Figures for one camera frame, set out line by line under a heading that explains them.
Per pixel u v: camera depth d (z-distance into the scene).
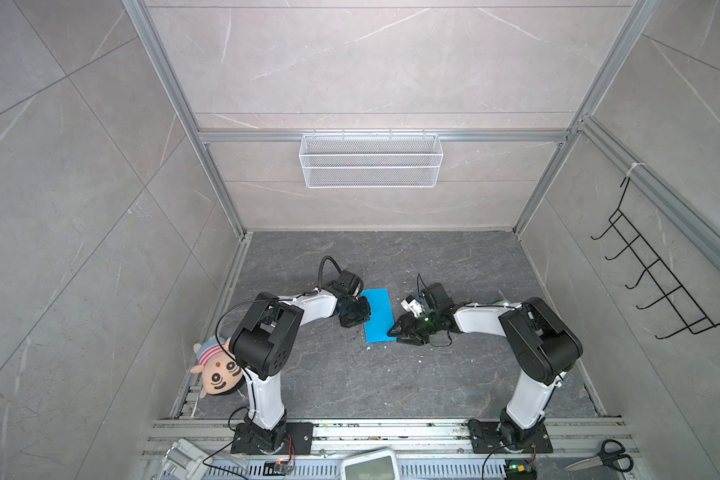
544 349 0.49
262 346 0.50
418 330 0.82
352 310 0.82
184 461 0.69
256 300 0.53
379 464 0.66
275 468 0.70
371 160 1.01
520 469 0.70
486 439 0.73
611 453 0.72
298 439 0.73
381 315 0.96
